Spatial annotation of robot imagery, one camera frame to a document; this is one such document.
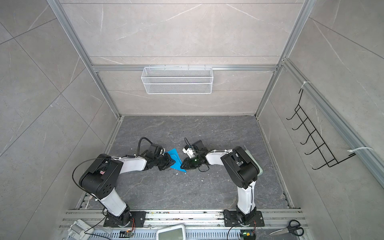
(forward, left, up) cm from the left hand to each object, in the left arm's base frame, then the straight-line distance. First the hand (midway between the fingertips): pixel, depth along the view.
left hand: (176, 158), depth 93 cm
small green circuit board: (-41, -36, -2) cm, 54 cm away
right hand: (-5, -4, -2) cm, 6 cm away
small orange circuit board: (-38, +22, -2) cm, 44 cm away
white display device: (-39, -1, +2) cm, 39 cm away
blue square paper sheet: (-4, 0, -2) cm, 5 cm away
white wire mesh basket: (+45, +1, +27) cm, 53 cm away
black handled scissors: (-39, -59, -1) cm, 70 cm away
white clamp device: (-36, +43, 0) cm, 56 cm away
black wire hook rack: (-19, -67, +31) cm, 76 cm away
